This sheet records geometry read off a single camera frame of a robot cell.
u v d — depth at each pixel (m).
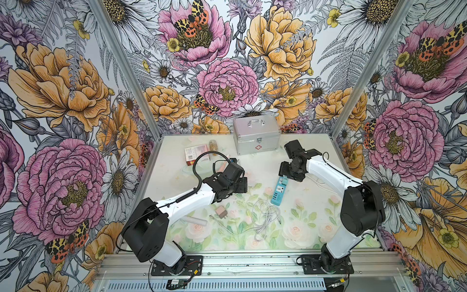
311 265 0.74
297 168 0.75
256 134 1.06
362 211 0.47
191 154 1.07
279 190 0.94
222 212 0.87
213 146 1.12
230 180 0.65
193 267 0.73
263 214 0.89
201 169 1.05
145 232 0.43
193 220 0.86
